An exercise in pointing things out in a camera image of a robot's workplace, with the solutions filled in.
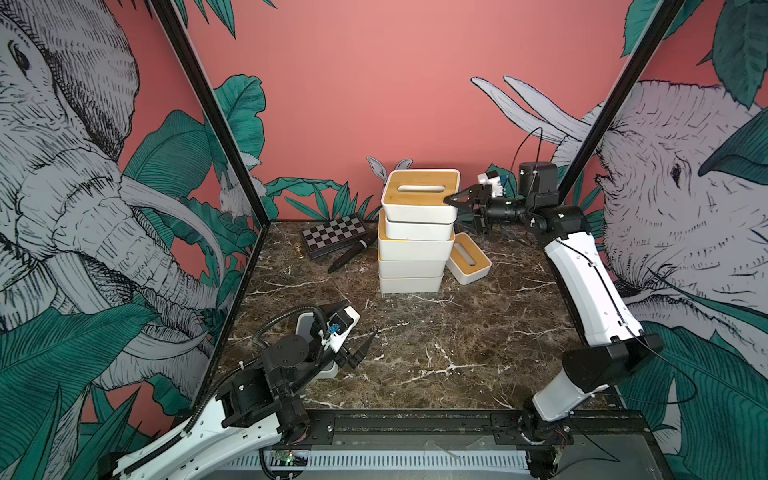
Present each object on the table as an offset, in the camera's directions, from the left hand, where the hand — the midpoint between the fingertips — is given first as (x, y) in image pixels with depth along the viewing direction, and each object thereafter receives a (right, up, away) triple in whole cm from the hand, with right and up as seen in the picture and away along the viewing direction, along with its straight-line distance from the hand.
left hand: (361, 313), depth 65 cm
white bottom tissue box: (+13, +2, +33) cm, 36 cm away
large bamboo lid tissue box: (+12, +14, +16) cm, 25 cm away
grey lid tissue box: (+13, +19, +10) cm, 25 cm away
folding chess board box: (-15, +20, +46) cm, 53 cm away
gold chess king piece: (-27, +16, +40) cm, 51 cm away
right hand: (+19, +24, +1) cm, 31 cm away
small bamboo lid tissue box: (+33, +9, +39) cm, 52 cm away
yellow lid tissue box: (+13, +8, +25) cm, 29 cm away
